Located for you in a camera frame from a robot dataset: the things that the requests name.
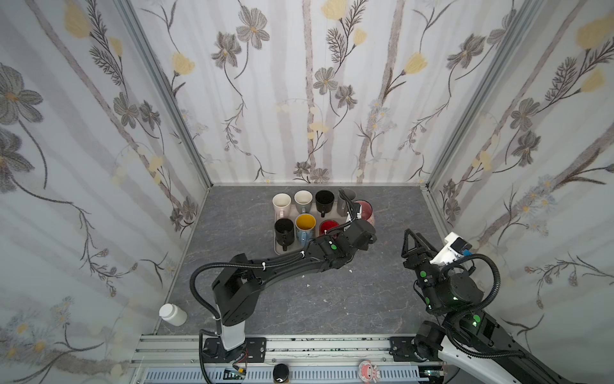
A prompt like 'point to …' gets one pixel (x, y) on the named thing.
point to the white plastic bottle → (173, 314)
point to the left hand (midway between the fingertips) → (365, 228)
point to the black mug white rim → (285, 234)
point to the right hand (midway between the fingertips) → (417, 237)
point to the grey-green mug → (344, 196)
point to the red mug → (327, 225)
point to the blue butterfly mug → (305, 226)
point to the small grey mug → (303, 200)
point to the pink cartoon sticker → (367, 371)
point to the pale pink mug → (281, 202)
